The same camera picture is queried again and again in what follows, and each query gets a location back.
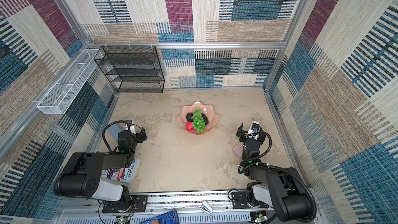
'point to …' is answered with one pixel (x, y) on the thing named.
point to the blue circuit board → (169, 217)
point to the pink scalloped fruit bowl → (207, 109)
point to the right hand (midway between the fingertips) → (250, 126)
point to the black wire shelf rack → (132, 69)
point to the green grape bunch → (198, 123)
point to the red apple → (189, 126)
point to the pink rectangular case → (238, 148)
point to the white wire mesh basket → (60, 97)
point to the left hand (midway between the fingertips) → (134, 127)
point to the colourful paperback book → (122, 174)
